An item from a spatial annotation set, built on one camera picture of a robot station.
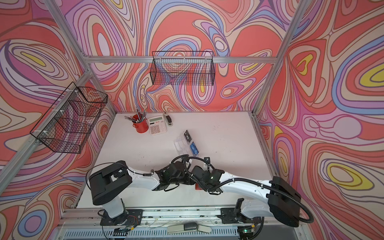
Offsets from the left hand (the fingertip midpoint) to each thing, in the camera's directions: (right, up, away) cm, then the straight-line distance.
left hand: (200, 178), depth 83 cm
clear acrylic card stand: (-10, +18, +13) cm, 24 cm away
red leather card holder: (-2, -5, -1) cm, 5 cm away
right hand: (+4, -2, -1) cm, 4 cm away
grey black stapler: (-23, +35, +27) cm, 50 cm away
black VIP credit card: (-7, +23, +10) cm, 26 cm away
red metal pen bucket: (-41, +32, +20) cm, 56 cm away
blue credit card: (-4, +16, +5) cm, 17 cm away
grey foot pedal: (-7, -16, -17) cm, 24 cm away
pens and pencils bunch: (-42, +36, +21) cm, 59 cm away
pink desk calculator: (-31, +30, +25) cm, 50 cm away
